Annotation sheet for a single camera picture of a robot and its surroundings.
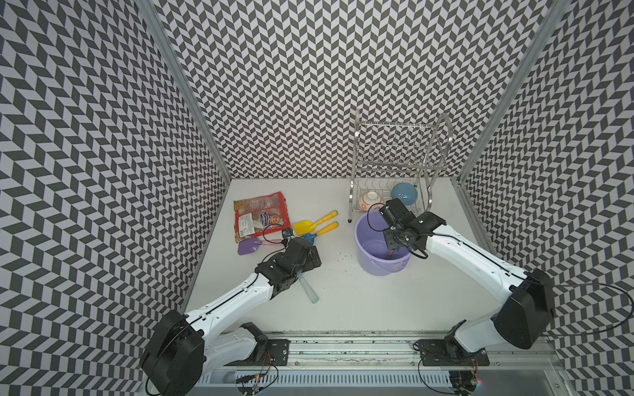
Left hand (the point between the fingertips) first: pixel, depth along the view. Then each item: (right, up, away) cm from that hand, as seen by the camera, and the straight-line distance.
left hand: (305, 257), depth 84 cm
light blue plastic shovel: (+3, -13, 0) cm, 13 cm away
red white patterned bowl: (+25, +20, +15) cm, 35 cm away
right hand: (+32, +7, -3) cm, 33 cm away
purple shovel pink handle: (-22, +2, +9) cm, 24 cm away
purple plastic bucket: (+23, +2, -7) cm, 24 cm away
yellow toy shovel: (-2, +9, +17) cm, 19 cm away
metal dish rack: (+30, +33, -4) cm, 45 cm away
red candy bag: (-20, +13, +17) cm, 30 cm away
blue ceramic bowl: (+41, +23, +21) cm, 52 cm away
